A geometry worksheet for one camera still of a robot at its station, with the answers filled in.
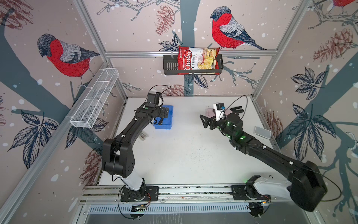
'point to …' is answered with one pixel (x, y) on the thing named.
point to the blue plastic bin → (165, 123)
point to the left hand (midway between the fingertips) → (160, 109)
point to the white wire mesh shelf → (94, 97)
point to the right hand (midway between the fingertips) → (205, 115)
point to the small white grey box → (262, 132)
